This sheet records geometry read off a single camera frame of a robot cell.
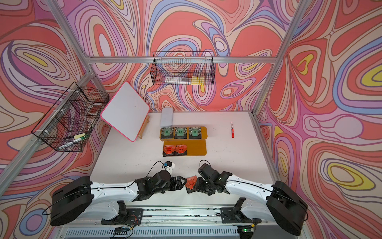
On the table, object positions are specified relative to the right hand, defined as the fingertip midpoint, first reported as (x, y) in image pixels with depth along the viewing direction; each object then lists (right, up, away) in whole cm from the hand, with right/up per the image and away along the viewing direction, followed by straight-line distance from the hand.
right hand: (198, 193), depth 81 cm
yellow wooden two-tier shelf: (-2, +23, +18) cm, 29 cm away
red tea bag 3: (-4, +4, +4) cm, 7 cm away
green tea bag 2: (-10, +33, +8) cm, 35 cm away
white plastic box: (-24, +44, +35) cm, 61 cm away
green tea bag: (-18, +33, +8) cm, 38 cm away
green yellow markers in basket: (-58, +32, -8) cm, 67 cm away
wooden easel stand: (-38, +38, +26) cm, 60 cm away
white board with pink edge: (-40, +45, +2) cm, 60 cm away
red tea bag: (-19, +21, +15) cm, 32 cm away
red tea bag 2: (-11, +21, +16) cm, 29 cm away
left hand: (-7, +6, -1) cm, 9 cm away
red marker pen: (+26, +31, +25) cm, 48 cm away
